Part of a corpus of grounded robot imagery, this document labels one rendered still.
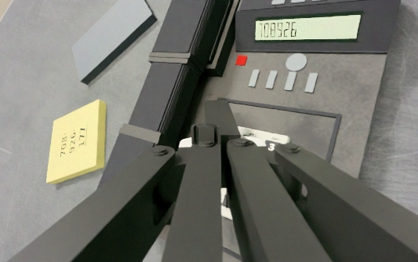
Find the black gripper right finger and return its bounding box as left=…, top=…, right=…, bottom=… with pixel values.
left=216, top=100, right=418, bottom=262

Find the light grey flat rectangular slab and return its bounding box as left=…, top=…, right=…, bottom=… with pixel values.
left=71, top=0, right=158, bottom=85

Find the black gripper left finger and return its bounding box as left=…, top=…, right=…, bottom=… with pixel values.
left=6, top=100, right=223, bottom=262

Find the yellow sticky note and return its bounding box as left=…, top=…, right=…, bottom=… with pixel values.
left=46, top=100, right=106, bottom=184

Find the dark grey telephone handset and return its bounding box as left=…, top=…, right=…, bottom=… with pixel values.
left=97, top=0, right=233, bottom=189

